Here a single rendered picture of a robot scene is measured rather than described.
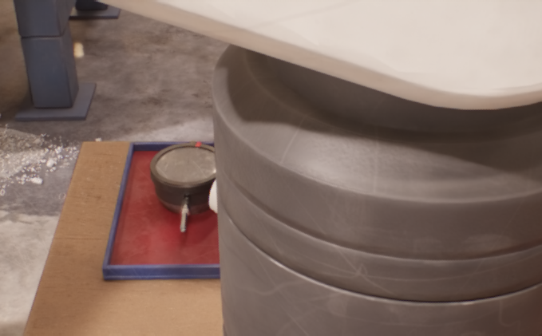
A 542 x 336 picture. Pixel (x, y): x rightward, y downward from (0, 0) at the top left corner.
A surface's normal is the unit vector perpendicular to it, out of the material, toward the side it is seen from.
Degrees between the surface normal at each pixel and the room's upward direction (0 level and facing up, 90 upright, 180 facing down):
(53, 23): 90
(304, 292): 90
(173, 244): 0
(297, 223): 90
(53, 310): 0
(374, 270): 90
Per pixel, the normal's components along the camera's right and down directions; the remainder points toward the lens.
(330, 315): -0.43, 0.51
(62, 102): 0.02, 0.57
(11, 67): 0.00, -0.82
